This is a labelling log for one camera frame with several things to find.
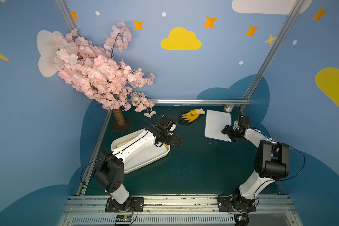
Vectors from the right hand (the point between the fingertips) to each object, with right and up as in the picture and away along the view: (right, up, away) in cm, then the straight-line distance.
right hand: (228, 132), depth 98 cm
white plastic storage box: (-60, -17, -8) cm, 63 cm away
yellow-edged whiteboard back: (-48, -12, -9) cm, 50 cm away
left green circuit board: (-66, -43, -25) cm, 83 cm away
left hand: (-38, -3, -13) cm, 40 cm away
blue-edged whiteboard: (-4, +7, +14) cm, 16 cm away
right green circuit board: (-3, -45, -25) cm, 51 cm away
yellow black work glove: (-26, +12, +16) cm, 33 cm away
